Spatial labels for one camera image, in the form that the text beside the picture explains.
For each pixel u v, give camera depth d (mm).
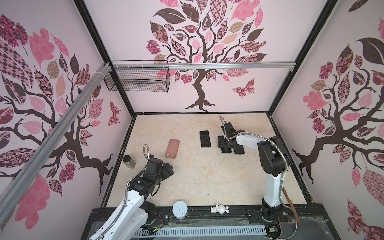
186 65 932
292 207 762
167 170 741
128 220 473
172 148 1008
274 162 527
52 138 528
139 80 1220
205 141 1035
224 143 906
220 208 732
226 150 1055
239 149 974
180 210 710
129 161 852
